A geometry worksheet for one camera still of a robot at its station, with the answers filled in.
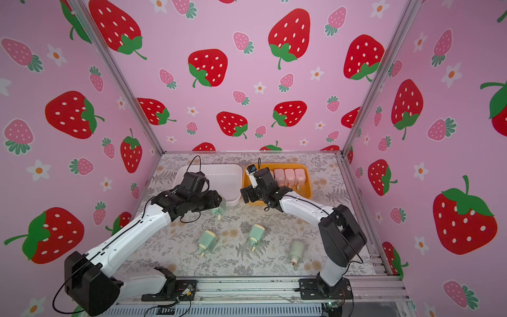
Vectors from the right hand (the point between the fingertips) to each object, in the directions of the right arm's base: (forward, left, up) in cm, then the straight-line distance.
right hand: (257, 182), depth 90 cm
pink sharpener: (+10, -22, -7) cm, 25 cm away
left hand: (-12, +15, +3) cm, 19 cm away
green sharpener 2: (-26, +18, -7) cm, 32 cm away
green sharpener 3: (-22, -2, -7) cm, 23 cm away
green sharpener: (-17, +14, +2) cm, 22 cm away
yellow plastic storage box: (+6, -24, -12) cm, 28 cm away
